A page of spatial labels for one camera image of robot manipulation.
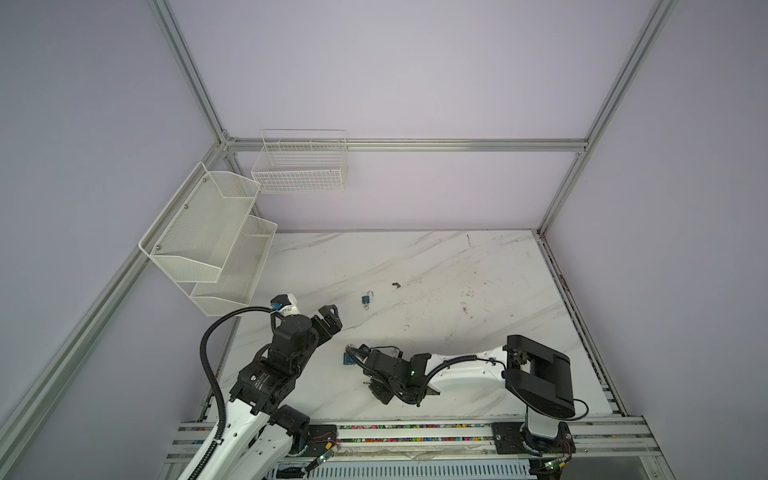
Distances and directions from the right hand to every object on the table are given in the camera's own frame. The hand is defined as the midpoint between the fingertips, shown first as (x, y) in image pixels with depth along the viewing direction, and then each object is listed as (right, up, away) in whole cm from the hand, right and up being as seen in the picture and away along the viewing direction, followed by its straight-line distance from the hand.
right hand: (372, 383), depth 82 cm
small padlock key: (-3, +19, +16) cm, 25 cm away
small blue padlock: (-3, +21, +19) cm, 28 cm away
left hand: (-12, +20, -8) cm, 25 cm away
